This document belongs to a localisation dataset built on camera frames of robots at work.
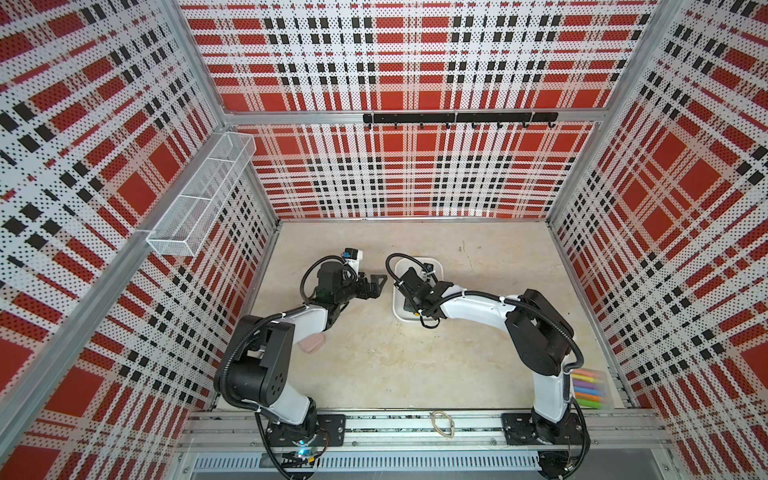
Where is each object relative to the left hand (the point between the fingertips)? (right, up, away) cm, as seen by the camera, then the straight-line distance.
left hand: (375, 279), depth 91 cm
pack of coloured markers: (+60, -29, -12) cm, 68 cm away
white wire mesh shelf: (-60, +17, +1) cm, 62 cm away
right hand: (+13, -7, +1) cm, 15 cm away
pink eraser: (-18, -18, -5) cm, 26 cm away
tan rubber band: (+16, -33, -15) cm, 40 cm away
